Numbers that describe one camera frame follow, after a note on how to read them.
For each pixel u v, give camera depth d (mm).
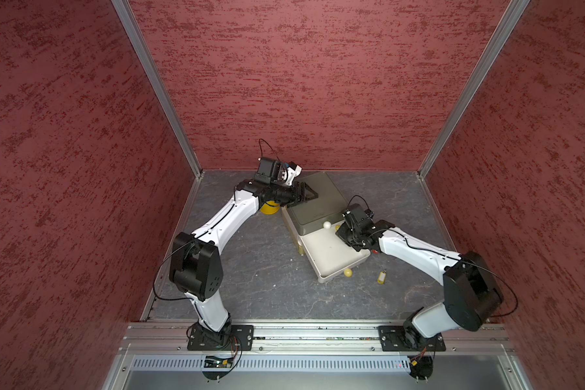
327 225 800
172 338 755
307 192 770
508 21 725
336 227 811
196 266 461
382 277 873
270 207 1088
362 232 671
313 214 800
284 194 725
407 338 655
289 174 775
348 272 788
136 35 756
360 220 682
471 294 436
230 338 725
